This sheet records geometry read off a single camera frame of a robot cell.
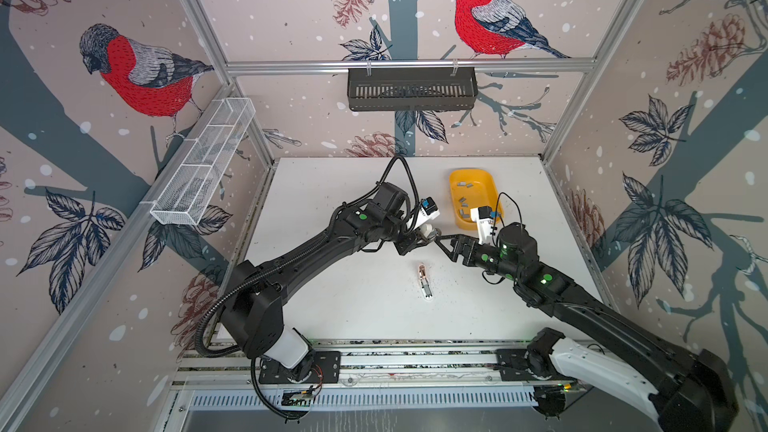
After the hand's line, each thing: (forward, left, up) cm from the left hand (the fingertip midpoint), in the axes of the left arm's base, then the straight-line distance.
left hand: (424, 237), depth 77 cm
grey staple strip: (+34, -20, -19) cm, 44 cm away
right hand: (-3, -4, +2) cm, 5 cm away
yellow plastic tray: (+33, -23, -20) cm, 44 cm away
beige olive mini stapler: (0, -1, +3) cm, 3 cm away
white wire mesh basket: (+13, +59, +12) cm, 62 cm away
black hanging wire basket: (+54, +1, +10) cm, 55 cm away
